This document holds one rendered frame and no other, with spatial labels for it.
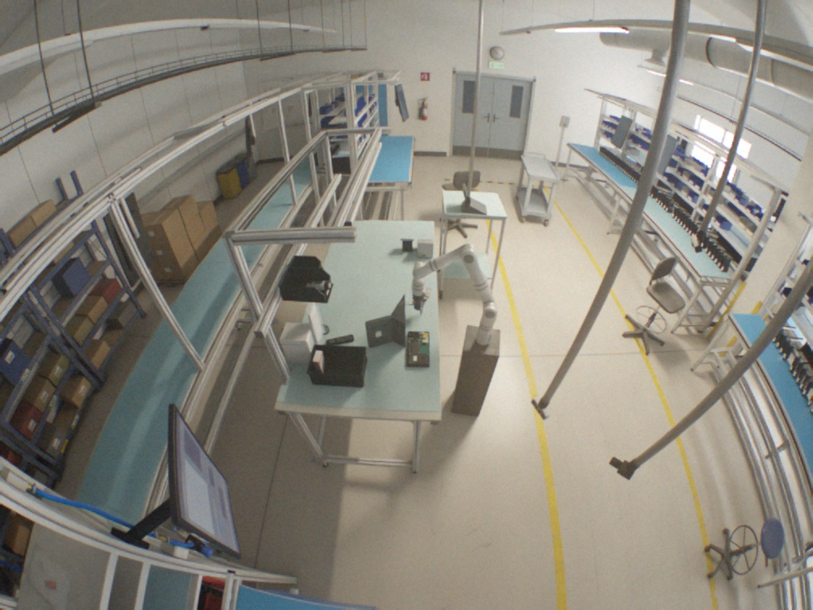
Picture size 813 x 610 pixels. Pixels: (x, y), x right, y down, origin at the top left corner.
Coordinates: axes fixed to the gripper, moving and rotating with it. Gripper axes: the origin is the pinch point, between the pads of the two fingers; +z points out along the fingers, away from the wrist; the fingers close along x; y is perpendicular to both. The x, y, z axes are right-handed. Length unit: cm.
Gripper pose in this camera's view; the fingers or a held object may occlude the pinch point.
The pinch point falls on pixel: (421, 313)
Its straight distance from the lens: 216.7
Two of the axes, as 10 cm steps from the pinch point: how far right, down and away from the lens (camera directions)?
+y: -9.8, -1.5, 1.6
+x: -2.2, 6.7, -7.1
